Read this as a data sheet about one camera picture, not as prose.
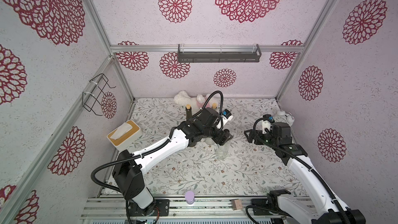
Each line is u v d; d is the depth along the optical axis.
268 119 0.69
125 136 0.93
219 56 0.95
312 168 0.48
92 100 0.75
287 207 0.57
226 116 0.65
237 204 0.73
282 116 0.97
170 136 0.50
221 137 0.65
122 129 0.96
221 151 0.92
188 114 0.74
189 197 0.69
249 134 0.74
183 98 1.06
